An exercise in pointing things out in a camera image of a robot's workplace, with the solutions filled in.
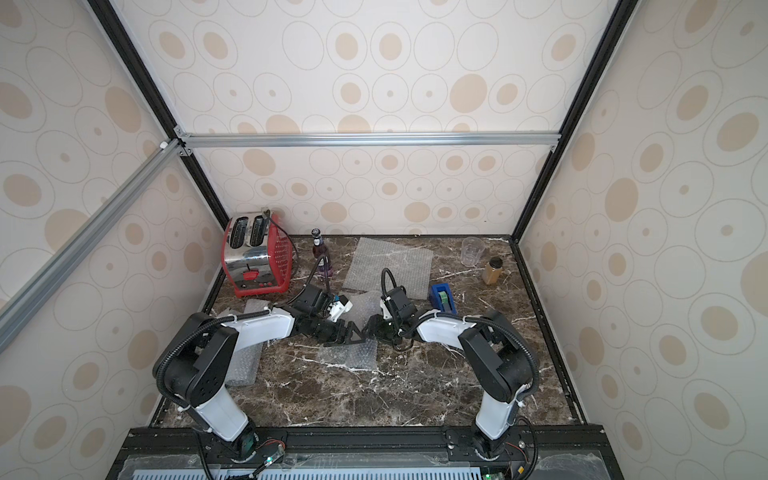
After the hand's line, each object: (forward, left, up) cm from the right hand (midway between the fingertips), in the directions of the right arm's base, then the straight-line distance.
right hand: (378, 331), depth 91 cm
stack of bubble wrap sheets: (+31, +6, -2) cm, 32 cm away
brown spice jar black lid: (+22, -37, +3) cm, 43 cm away
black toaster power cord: (+30, +38, +21) cm, 53 cm away
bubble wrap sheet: (-9, +5, +2) cm, 11 cm away
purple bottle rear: (+23, +21, +10) cm, 33 cm away
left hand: (-5, +4, +3) cm, 7 cm away
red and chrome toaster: (+16, +38, +16) cm, 45 cm away
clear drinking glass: (+35, -33, -1) cm, 48 cm away
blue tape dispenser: (+10, -19, +4) cm, 22 cm away
